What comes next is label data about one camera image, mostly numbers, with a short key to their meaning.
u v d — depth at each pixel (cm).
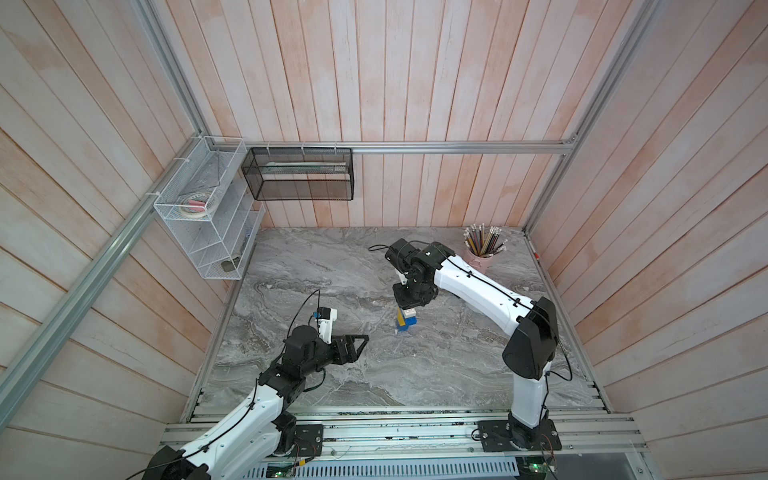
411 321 83
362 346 75
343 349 71
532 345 46
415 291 70
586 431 76
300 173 106
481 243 103
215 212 73
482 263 100
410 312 82
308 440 73
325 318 74
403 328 92
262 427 54
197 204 72
